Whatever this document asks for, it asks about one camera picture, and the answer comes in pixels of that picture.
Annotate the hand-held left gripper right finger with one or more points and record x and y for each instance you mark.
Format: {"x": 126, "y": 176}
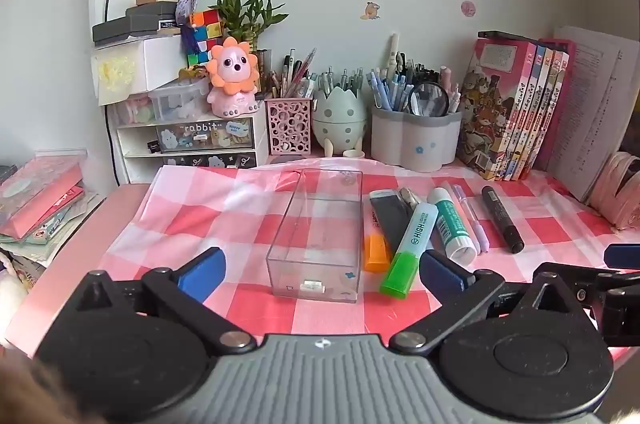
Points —
{"x": 445, "y": 275}

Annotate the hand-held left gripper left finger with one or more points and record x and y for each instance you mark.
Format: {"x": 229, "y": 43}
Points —
{"x": 202, "y": 274}

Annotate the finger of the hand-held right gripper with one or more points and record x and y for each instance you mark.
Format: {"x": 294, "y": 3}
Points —
{"x": 620, "y": 309}
{"x": 622, "y": 255}

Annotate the green highlighter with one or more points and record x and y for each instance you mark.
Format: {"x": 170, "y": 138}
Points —
{"x": 407, "y": 249}

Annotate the green white glue stick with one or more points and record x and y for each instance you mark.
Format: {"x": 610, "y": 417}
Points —
{"x": 452, "y": 229}

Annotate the purple mechanical pencil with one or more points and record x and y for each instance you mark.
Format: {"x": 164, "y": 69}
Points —
{"x": 472, "y": 224}

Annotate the orange highlighter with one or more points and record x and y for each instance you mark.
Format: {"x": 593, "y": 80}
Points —
{"x": 376, "y": 254}

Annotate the black marker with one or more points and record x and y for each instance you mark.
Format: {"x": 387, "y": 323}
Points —
{"x": 502, "y": 219}

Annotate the grey pencil lead case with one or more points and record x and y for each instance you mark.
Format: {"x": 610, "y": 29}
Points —
{"x": 390, "y": 216}

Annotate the clear plastic organizer box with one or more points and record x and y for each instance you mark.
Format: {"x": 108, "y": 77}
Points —
{"x": 315, "y": 249}

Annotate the pink checkered tablecloth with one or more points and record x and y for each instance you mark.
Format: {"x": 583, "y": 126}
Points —
{"x": 210, "y": 214}

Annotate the pink ruffled object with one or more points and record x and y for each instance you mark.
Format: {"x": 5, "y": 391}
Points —
{"x": 617, "y": 189}

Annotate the grey white flower pen holder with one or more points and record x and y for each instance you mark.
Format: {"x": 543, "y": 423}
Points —
{"x": 415, "y": 144}

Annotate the white drawer organizer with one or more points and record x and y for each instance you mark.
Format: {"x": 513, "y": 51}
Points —
{"x": 140, "y": 144}

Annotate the stack of colourful booklets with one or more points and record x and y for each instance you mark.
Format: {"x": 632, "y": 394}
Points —
{"x": 60, "y": 234}

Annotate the printed paper sheets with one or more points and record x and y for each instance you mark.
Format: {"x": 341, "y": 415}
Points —
{"x": 595, "y": 104}

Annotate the pink lattice pen holder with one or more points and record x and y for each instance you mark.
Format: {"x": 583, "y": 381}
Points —
{"x": 289, "y": 126}

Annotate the clear lidded storage box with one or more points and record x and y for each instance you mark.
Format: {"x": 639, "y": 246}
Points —
{"x": 177, "y": 101}

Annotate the black magnifying glass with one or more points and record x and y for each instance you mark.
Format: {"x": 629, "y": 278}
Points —
{"x": 429, "y": 99}

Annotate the pink notebook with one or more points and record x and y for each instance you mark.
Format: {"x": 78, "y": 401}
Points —
{"x": 40, "y": 199}

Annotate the egg-shaped pen holder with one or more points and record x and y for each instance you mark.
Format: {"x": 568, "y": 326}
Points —
{"x": 340, "y": 116}

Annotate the white plush toy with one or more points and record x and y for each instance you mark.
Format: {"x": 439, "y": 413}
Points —
{"x": 11, "y": 284}

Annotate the bundle of blue black pens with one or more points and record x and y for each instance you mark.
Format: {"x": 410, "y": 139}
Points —
{"x": 395, "y": 84}

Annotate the pink lion toy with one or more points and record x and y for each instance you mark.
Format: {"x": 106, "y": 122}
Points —
{"x": 231, "y": 74}

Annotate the clear box with brown filling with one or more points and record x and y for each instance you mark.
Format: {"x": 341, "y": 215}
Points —
{"x": 261, "y": 69}

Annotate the white cardboard box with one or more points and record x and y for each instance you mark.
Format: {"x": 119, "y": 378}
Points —
{"x": 160, "y": 64}

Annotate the bundle of red black pens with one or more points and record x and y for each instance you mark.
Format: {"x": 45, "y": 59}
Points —
{"x": 292, "y": 76}

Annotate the bundle of teal gel pens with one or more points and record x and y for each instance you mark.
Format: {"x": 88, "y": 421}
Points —
{"x": 345, "y": 81}

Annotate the colourful puzzle cube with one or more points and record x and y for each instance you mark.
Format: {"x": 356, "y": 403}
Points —
{"x": 205, "y": 34}

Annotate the dark grey case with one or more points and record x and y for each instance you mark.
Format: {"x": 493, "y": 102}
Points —
{"x": 130, "y": 31}
{"x": 152, "y": 11}

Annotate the green bamboo plant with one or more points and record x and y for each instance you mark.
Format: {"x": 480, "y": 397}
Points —
{"x": 250, "y": 16}

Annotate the round pink wall sticker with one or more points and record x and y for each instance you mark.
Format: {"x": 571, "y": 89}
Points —
{"x": 468, "y": 8}

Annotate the brown animal wall sticker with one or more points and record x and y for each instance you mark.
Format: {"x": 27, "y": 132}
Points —
{"x": 370, "y": 10}

